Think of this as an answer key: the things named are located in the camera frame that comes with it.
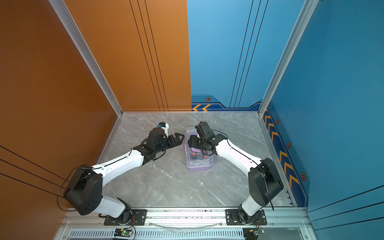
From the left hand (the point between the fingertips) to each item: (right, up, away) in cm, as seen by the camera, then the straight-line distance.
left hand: (180, 137), depth 85 cm
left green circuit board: (-27, -45, -14) cm, 54 cm away
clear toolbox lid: (+9, -12, -1) cm, 15 cm away
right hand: (+6, -3, 0) cm, 7 cm away
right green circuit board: (+35, -45, -15) cm, 59 cm away
